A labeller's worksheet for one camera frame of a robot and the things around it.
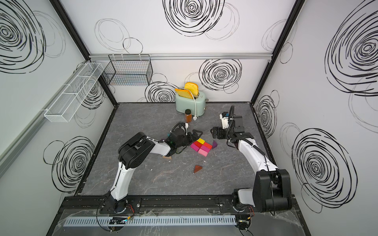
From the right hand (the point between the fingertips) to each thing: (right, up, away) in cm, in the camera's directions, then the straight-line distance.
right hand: (218, 130), depth 86 cm
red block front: (-4, -12, +8) cm, 15 cm away
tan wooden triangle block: (-29, -13, -10) cm, 33 cm away
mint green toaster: (-23, +18, +24) cm, 38 cm away
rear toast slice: (-15, +29, +16) cm, 36 cm away
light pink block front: (-9, -15, +6) cm, 18 cm away
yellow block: (-10, -8, +9) cm, 15 cm away
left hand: (-11, -5, +9) cm, 15 cm away
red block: (-12, -11, +10) cm, 19 cm away
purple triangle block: (-1, -10, +8) cm, 13 cm away
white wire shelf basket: (-79, +16, -13) cm, 82 cm away
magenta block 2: (-8, -12, +8) cm, 16 cm away
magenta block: (-14, -12, +7) cm, 20 cm away
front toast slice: (-21, +24, +17) cm, 37 cm away
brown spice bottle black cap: (-18, +8, +16) cm, 26 cm away
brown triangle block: (-13, -22, -1) cm, 26 cm away
